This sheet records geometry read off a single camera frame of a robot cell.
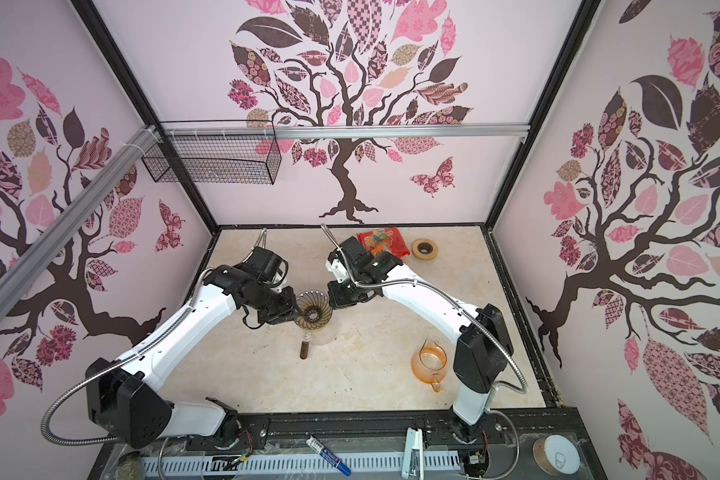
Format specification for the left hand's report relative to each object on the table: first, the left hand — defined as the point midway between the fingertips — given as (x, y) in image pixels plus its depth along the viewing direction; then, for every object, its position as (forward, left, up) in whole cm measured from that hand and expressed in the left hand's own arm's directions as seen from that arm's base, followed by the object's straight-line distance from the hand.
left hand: (298, 319), depth 77 cm
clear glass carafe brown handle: (+1, -4, -15) cm, 15 cm away
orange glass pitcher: (-6, -37, -16) cm, 41 cm away
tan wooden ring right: (+31, -40, -12) cm, 51 cm away
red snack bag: (+37, -23, -11) cm, 46 cm away
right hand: (+5, -8, +2) cm, 10 cm away
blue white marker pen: (-27, -6, -14) cm, 31 cm away
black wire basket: (+72, +44, +1) cm, 85 cm away
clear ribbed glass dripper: (+5, -3, -4) cm, 7 cm away
